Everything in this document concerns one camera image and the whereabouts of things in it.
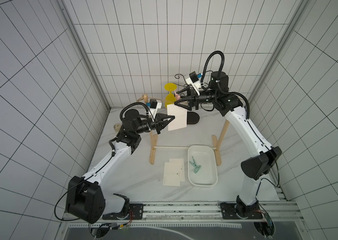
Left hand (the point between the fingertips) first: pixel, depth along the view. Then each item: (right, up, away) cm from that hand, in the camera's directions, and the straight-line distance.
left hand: (172, 119), depth 69 cm
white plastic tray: (+18, -29, +19) cm, 39 cm away
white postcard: (+4, -1, +2) cm, 4 cm away
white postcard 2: (+6, -30, +19) cm, 36 cm away
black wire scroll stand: (+16, +1, +44) cm, 46 cm away
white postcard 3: (0, -32, +17) cm, 36 cm away
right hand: (+2, +11, -3) cm, 11 cm away
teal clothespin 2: (+15, -29, +17) cm, 37 cm away
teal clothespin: (+14, -27, +20) cm, 36 cm away
